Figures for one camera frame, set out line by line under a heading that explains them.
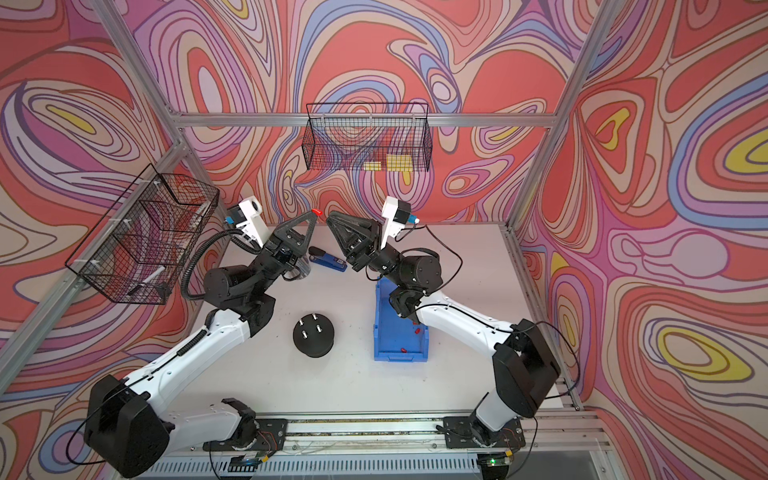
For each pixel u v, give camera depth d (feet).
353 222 1.73
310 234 1.75
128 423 1.25
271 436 2.37
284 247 1.69
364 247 1.71
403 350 2.84
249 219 1.64
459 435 2.35
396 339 2.95
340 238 1.73
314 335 2.63
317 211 3.90
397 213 1.62
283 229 1.69
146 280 2.39
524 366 1.40
